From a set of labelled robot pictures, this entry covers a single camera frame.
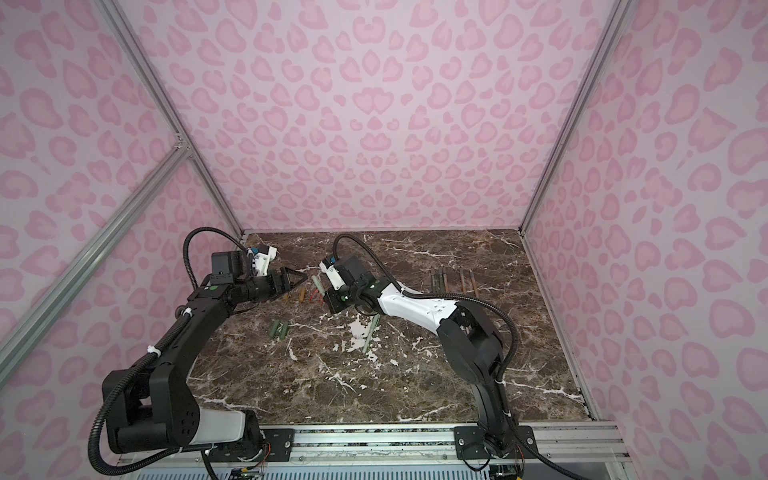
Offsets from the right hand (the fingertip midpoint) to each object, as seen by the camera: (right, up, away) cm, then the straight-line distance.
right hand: (327, 295), depth 85 cm
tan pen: (+43, 0, +18) cm, 46 cm away
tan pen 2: (+47, +3, +20) cm, 51 cm away
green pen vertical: (+13, -11, +9) cm, 19 cm away
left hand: (-7, +6, -3) cm, 9 cm away
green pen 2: (+33, +3, +19) cm, 38 cm away
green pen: (-2, +3, +1) cm, 4 cm away
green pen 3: (+37, +3, +19) cm, 41 cm away
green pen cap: (-18, -11, +8) cm, 23 cm away
